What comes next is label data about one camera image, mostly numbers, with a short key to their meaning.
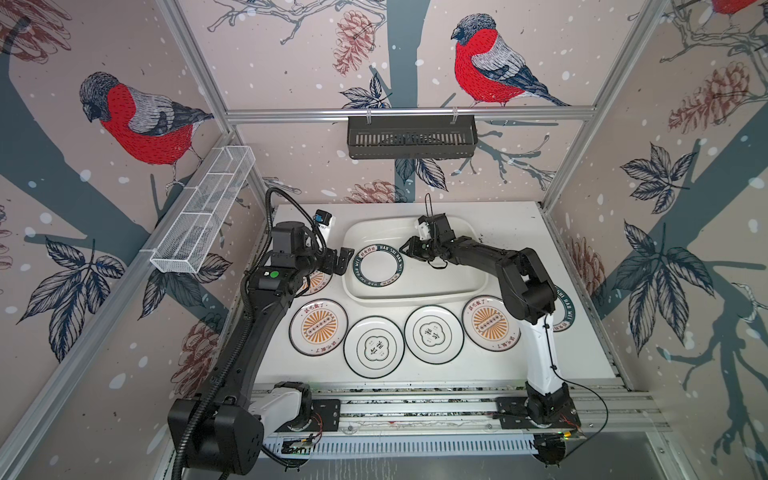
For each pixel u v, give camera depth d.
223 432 0.37
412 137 1.04
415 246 0.91
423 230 0.94
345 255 0.70
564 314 0.91
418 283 0.98
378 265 1.02
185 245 0.71
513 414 0.73
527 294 0.57
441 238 0.83
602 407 0.76
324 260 0.68
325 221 0.66
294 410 0.62
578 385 0.65
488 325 0.88
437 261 0.92
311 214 0.65
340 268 0.70
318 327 0.88
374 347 0.85
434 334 0.88
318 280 1.00
